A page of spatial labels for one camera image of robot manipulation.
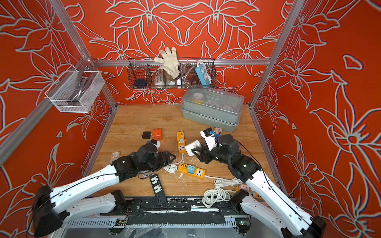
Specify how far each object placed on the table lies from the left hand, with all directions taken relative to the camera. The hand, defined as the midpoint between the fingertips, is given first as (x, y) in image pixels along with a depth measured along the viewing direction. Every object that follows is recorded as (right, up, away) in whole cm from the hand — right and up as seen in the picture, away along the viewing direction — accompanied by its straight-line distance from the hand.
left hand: (174, 158), depth 74 cm
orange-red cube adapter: (-14, +10, +23) cm, 28 cm away
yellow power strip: (+13, -10, +9) cm, 19 cm away
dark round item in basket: (-25, +45, +24) cm, 57 cm away
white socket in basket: (-12, +46, +21) cm, 51 cm away
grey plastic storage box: (+28, +27, +21) cm, 44 cm away
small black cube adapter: (-22, +9, +28) cm, 37 cm away
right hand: (+10, +7, -6) cm, 13 cm away
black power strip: (-8, -18, +2) cm, 19 cm away
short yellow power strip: (+3, +5, +21) cm, 22 cm away
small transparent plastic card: (-38, -3, +16) cm, 42 cm away
